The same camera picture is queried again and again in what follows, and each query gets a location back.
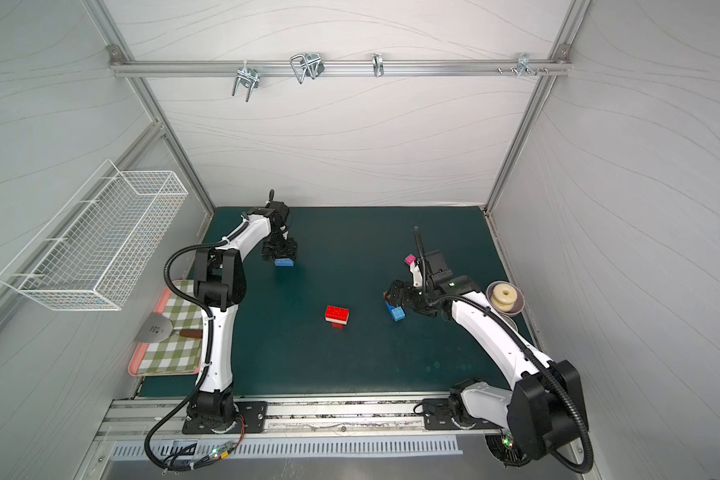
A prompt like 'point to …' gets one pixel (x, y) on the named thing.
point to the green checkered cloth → (177, 354)
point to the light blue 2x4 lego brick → (284, 262)
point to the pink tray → (141, 348)
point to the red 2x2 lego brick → (337, 325)
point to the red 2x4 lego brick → (336, 313)
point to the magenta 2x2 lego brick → (410, 259)
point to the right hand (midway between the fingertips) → (400, 298)
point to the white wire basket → (95, 252)
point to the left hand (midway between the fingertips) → (288, 257)
